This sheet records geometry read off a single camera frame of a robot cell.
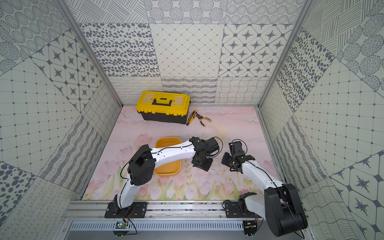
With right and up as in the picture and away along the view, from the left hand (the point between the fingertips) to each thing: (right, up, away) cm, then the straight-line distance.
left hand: (209, 166), depth 83 cm
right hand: (+11, +1, +6) cm, 12 cm away
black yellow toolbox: (-29, +35, +14) cm, 48 cm away
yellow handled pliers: (-9, +31, +31) cm, 44 cm away
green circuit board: (-44, -25, -11) cm, 52 cm away
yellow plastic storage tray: (-21, -2, +3) cm, 21 cm away
